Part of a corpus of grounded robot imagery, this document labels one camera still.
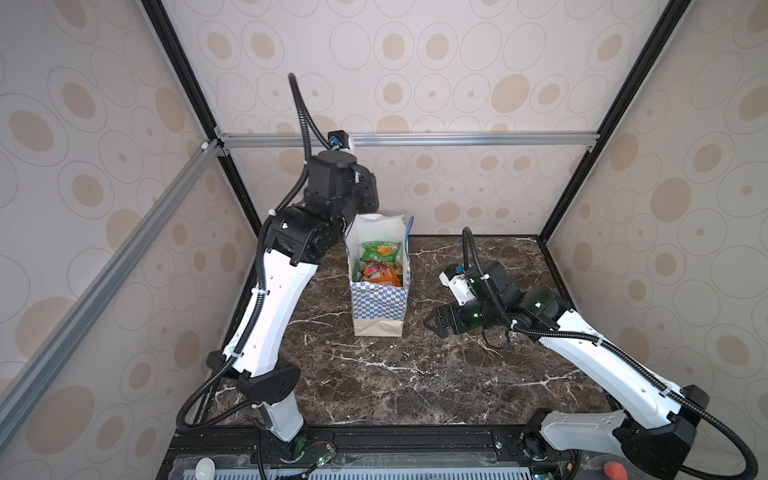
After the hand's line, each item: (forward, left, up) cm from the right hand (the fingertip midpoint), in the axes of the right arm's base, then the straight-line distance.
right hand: (447, 314), depth 72 cm
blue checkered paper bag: (+6, +17, -9) cm, 21 cm away
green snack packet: (+28, +19, -8) cm, 35 cm away
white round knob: (-32, +56, -20) cm, 68 cm away
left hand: (+15, +16, +28) cm, 36 cm away
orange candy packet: (+20, +18, -9) cm, 28 cm away
